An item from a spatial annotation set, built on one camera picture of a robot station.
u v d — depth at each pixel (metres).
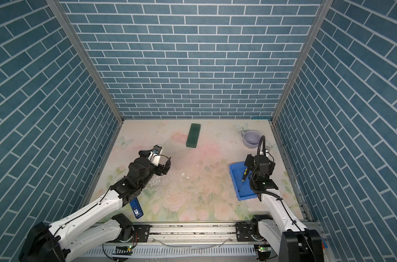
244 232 0.74
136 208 0.77
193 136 1.12
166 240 0.73
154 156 0.66
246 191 0.88
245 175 0.91
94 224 0.49
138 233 0.73
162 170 0.71
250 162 0.80
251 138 1.08
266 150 0.71
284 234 0.42
